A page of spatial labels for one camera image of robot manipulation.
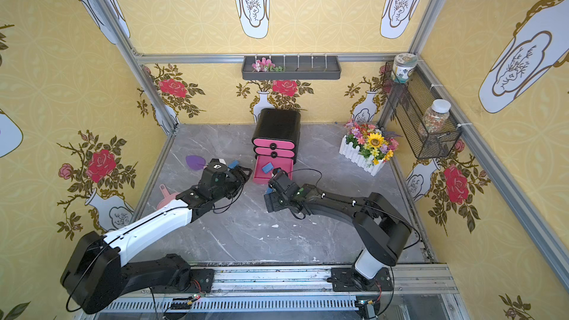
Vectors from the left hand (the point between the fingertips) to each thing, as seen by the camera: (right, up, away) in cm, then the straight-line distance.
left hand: (243, 172), depth 85 cm
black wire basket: (+71, +30, +14) cm, 79 cm away
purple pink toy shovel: (-28, +2, +23) cm, 36 cm away
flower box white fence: (+50, +10, +7) cm, 51 cm away
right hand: (+14, -9, +5) cm, 17 cm away
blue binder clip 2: (-8, +2, +21) cm, 23 cm away
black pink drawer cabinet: (+13, +12, +8) cm, 19 cm away
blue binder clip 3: (+9, -9, +10) cm, 16 cm away
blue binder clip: (+8, 0, +16) cm, 18 cm away
